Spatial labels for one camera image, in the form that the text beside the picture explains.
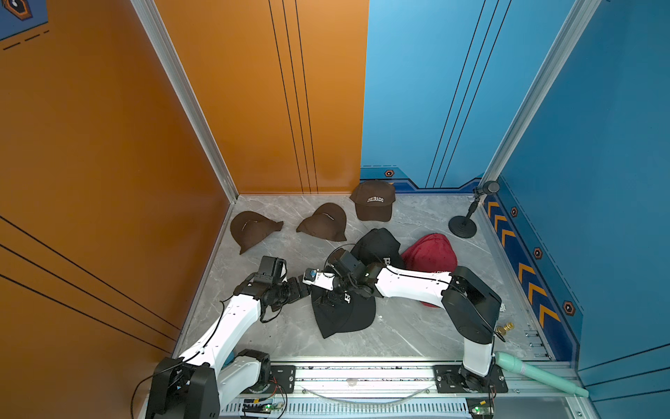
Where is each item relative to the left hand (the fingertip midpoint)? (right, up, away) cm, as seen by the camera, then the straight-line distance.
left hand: (302, 288), depth 86 cm
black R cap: (+26, +13, +3) cm, 30 cm away
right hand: (+6, +1, -1) cm, 6 cm away
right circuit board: (+51, -29, -15) cm, 61 cm away
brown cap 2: (+7, +22, +19) cm, 30 cm away
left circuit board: (-9, -28, -16) cm, 33 cm away
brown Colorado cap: (+27, +31, +27) cm, 49 cm away
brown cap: (-23, +19, +16) cm, 34 cm away
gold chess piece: (+63, -12, -6) cm, 64 cm away
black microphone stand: (+64, +20, +22) cm, 70 cm away
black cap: (+13, -6, -5) cm, 15 cm away
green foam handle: (+61, -18, -11) cm, 65 cm away
